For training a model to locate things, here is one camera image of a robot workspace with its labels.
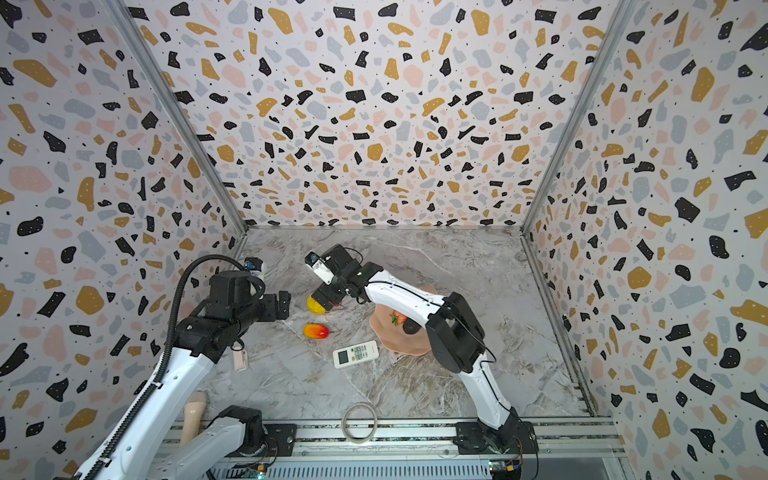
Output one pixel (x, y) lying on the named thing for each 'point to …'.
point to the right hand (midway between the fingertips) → (320, 279)
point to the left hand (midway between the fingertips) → (270, 290)
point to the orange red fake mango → (316, 331)
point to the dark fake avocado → (410, 326)
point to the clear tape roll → (344, 418)
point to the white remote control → (356, 353)
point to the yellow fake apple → (315, 306)
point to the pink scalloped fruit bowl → (394, 337)
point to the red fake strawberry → (398, 318)
